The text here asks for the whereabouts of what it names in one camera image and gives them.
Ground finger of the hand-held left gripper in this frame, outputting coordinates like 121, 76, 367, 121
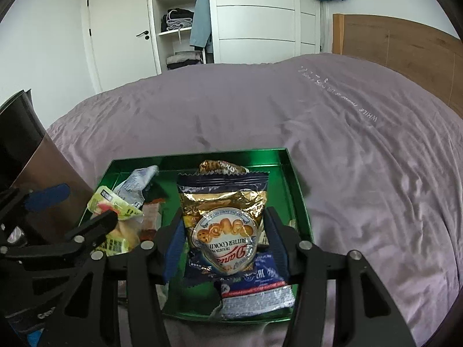
0, 210, 119, 261
0, 184, 70, 221

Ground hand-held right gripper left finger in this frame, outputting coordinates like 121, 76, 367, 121
41, 217, 189, 347

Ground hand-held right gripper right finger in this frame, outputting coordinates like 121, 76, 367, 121
264, 206, 416, 347

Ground clear bag of colourful candies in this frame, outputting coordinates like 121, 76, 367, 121
87, 186, 143, 255

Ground pink snack bar red ends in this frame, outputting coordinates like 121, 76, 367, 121
140, 197, 165, 241

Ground blue white red-striped snack packet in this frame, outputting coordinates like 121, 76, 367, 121
217, 251, 296, 320

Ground dark blue gold cookie packet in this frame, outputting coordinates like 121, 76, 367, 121
177, 171, 270, 288

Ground green metal tray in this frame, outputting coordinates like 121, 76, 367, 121
78, 147, 315, 322

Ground brown gold snack wrapper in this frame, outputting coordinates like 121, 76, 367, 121
199, 160, 249, 176

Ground brown and black kettle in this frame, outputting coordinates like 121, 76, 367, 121
0, 88, 95, 246

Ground purple bed blanket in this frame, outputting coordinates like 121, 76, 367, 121
45, 52, 463, 347

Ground white door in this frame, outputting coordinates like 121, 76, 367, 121
87, 0, 161, 95

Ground grey folded clothes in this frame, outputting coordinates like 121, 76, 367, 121
166, 51, 202, 70

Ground black and grey folded hoodie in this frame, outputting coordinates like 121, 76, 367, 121
161, 8, 195, 32

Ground wooden headboard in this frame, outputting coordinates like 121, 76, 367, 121
332, 13, 463, 111

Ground white wardrobe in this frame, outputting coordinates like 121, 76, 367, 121
146, 0, 322, 75

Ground grey-blue hanging garment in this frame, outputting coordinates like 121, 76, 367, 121
189, 0, 212, 53

